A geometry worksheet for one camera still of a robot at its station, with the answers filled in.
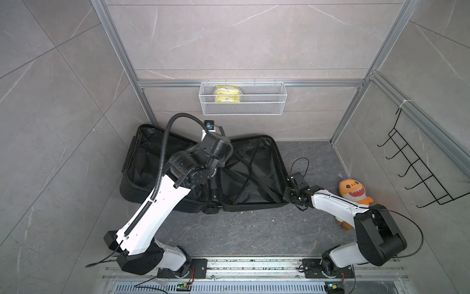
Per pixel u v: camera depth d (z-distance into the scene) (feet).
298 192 2.26
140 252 1.28
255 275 2.39
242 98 2.89
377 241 1.40
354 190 2.89
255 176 3.42
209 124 1.68
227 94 2.88
